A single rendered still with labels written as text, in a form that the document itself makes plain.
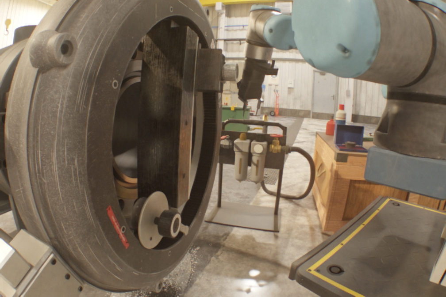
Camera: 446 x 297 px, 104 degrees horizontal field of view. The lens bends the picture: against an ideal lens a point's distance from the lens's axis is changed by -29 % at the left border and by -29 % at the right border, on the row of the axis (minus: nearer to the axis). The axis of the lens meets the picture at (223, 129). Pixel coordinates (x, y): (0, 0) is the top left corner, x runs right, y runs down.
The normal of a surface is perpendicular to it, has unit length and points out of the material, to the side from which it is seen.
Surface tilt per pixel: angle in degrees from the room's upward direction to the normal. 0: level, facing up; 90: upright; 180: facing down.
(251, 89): 110
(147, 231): 90
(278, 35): 115
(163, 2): 90
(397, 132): 70
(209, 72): 87
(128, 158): 33
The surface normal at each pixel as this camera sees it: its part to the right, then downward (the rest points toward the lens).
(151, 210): 0.97, 0.08
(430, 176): -0.80, 0.04
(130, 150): -0.15, -0.58
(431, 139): -0.49, -0.25
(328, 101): -0.35, 0.11
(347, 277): 0.05, -0.99
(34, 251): -0.05, -0.87
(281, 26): 0.09, 0.54
